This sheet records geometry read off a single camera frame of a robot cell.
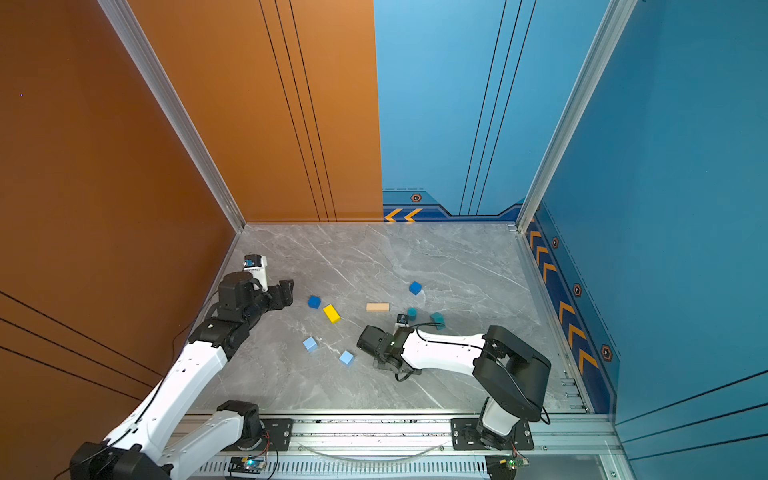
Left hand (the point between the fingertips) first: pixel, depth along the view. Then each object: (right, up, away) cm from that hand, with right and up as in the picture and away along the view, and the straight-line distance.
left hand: (280, 280), depth 81 cm
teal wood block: (+45, -14, +10) cm, 48 cm away
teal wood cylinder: (+37, -12, +13) cm, 41 cm away
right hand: (+30, -24, +4) cm, 39 cm away
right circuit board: (+60, -41, -12) cm, 74 cm away
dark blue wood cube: (+38, -4, +18) cm, 43 cm away
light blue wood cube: (+18, -22, +3) cm, 29 cm away
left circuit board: (-4, -43, -11) cm, 45 cm away
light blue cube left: (+7, -19, +5) cm, 21 cm away
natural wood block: (+27, -10, +14) cm, 32 cm away
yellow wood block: (+12, -12, +13) cm, 21 cm away
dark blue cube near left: (+5, -9, +15) cm, 18 cm away
